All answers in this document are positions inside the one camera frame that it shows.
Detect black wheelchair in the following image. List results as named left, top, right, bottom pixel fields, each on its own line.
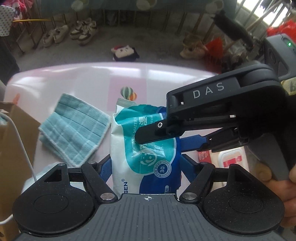
left=211, top=9, right=266, bottom=75

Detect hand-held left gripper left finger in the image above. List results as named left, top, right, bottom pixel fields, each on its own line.
left=43, top=155, right=118, bottom=202

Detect person's right hand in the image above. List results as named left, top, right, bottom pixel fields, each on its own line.
left=256, top=162, right=296, bottom=230

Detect pink hanging garment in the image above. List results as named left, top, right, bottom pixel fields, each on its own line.
left=5, top=0, right=34, bottom=20

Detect tan fuzzy slippers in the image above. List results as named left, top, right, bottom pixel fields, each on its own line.
left=180, top=32, right=208, bottom=59

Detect star print cloth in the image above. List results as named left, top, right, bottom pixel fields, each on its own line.
left=0, top=5, right=15, bottom=36

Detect metal railing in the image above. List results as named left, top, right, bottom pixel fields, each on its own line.
left=14, top=0, right=296, bottom=47

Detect small red bag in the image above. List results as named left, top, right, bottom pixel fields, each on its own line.
left=205, top=38, right=225, bottom=58

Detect large red plastic bag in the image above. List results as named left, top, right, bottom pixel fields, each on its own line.
left=266, top=20, right=296, bottom=37

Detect blue wet wipes pack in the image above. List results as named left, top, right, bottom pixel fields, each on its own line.
left=111, top=97, right=182, bottom=195

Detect white cable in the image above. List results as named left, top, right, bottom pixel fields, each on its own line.
left=0, top=113, right=37, bottom=226

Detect yellow pole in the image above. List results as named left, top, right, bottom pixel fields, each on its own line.
left=13, top=19, right=50, bottom=23

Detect black and white plush toy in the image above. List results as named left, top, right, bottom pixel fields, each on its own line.
left=111, top=45, right=140, bottom=62

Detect brown cardboard box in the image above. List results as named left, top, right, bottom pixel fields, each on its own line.
left=0, top=102, right=41, bottom=241

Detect dark grey hanging cloth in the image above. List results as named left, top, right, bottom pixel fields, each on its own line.
left=0, top=37, right=20, bottom=79

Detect teal striped towel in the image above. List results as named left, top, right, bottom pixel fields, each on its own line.
left=38, top=93, right=111, bottom=168

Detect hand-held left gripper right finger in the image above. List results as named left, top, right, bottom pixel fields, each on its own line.
left=177, top=153, right=253, bottom=203

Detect pink wet wipes pack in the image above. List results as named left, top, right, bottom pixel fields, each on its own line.
left=196, top=148, right=249, bottom=187

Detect brown and white sneaker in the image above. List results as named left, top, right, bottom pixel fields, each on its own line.
left=70, top=21, right=92, bottom=39
left=77, top=21, right=99, bottom=45

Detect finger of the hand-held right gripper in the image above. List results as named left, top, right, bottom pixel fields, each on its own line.
left=179, top=127, right=241, bottom=154
left=135, top=119, right=238, bottom=144

